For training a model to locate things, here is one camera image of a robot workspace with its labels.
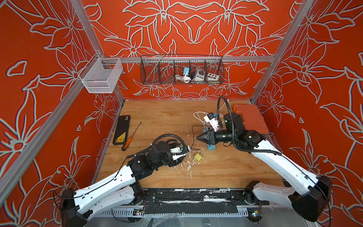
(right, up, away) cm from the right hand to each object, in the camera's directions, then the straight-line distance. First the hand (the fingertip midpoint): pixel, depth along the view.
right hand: (196, 139), depth 67 cm
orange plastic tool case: (+46, +8, +34) cm, 58 cm away
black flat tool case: (-49, -1, +31) cm, 58 cm away
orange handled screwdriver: (-44, -10, +23) cm, 51 cm away
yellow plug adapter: (+4, -15, +19) cm, 24 cm away
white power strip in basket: (+6, +38, +24) cm, 45 cm away
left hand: (-7, -5, +5) cm, 10 cm away
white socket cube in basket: (+15, +37, +27) cm, 48 cm away
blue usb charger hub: (+13, -10, +23) cm, 28 cm away
